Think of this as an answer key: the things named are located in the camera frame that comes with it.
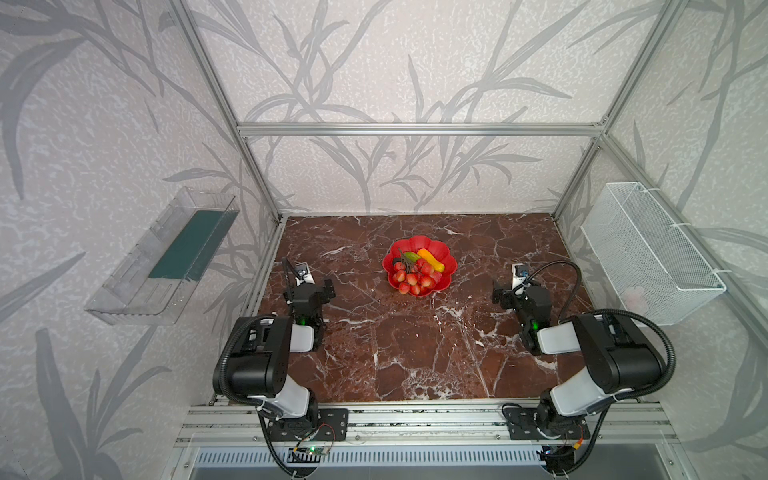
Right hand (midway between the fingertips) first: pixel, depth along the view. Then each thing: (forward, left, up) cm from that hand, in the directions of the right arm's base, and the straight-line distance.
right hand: (511, 270), depth 94 cm
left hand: (0, +63, +2) cm, 63 cm away
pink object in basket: (-17, -23, +13) cm, 32 cm away
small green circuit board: (-47, +56, -6) cm, 73 cm away
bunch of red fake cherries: (-4, +31, +2) cm, 32 cm away
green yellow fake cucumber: (+7, +32, -2) cm, 33 cm away
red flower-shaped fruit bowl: (+12, +22, -5) cm, 26 cm away
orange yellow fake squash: (+10, +27, -5) cm, 29 cm away
